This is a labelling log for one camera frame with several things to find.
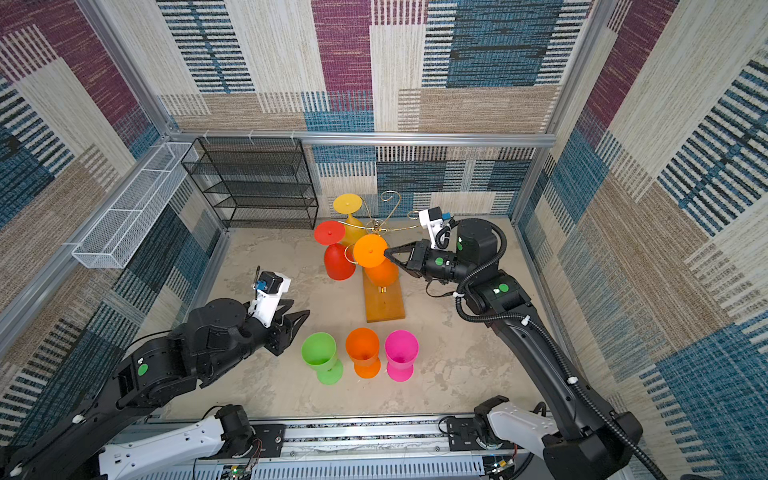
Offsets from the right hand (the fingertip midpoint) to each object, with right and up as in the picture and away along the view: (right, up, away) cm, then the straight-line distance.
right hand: (385, 260), depth 63 cm
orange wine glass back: (-6, -23, +15) cm, 28 cm away
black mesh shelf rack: (-48, +27, +49) cm, 74 cm away
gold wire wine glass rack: (-1, -15, +34) cm, 37 cm away
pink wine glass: (+4, -24, +15) cm, 29 cm away
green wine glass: (-17, -24, +15) cm, 33 cm away
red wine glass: (-12, -1, +17) cm, 21 cm away
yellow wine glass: (-9, +14, +15) cm, 23 cm away
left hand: (-17, -9, -1) cm, 19 cm away
